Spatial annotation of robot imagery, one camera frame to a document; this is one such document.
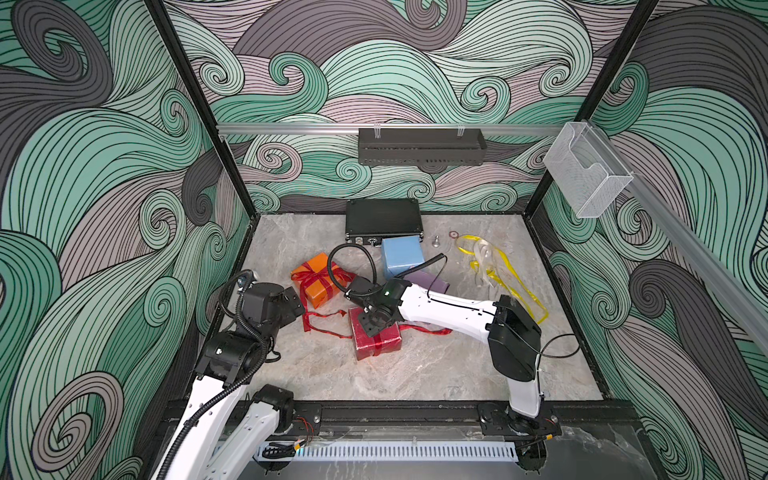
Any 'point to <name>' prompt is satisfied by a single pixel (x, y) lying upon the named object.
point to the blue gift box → (400, 253)
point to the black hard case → (370, 221)
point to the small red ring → (454, 234)
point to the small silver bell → (436, 242)
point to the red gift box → (387, 340)
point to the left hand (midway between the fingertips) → (279, 298)
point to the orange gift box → (317, 292)
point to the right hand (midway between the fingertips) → (368, 326)
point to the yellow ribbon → (493, 260)
